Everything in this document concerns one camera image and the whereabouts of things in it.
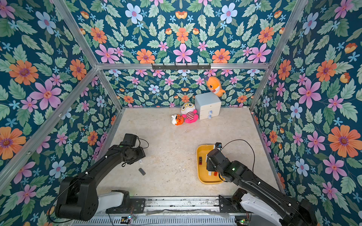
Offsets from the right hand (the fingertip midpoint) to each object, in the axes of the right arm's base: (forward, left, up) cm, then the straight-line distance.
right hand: (209, 161), depth 79 cm
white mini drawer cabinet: (+42, -1, +3) cm, 43 cm away
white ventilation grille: (-28, +28, -11) cm, 41 cm away
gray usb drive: (-4, +41, -10) cm, 43 cm away
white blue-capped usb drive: (+2, +43, -8) cm, 44 cm away
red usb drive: (-3, -4, -10) cm, 11 cm away
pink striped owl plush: (+41, +14, -2) cm, 43 cm away
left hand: (+6, +41, -5) cm, 42 cm away
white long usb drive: (-4, -1, -10) cm, 10 cm away
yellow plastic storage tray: (-6, +2, -9) cm, 11 cm away
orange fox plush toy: (+48, -3, +19) cm, 51 cm away
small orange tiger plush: (+34, +23, -4) cm, 41 cm away
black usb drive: (+6, +5, -10) cm, 13 cm away
